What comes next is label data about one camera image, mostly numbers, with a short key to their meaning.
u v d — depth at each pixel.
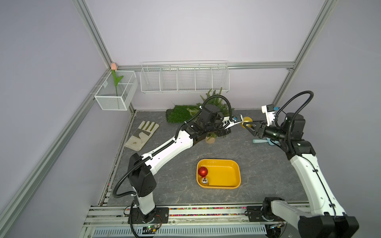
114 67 0.89
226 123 0.59
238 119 0.58
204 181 0.81
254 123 0.67
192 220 0.73
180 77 1.02
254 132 0.63
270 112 0.61
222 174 0.88
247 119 0.68
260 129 0.61
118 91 0.88
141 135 1.06
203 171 0.85
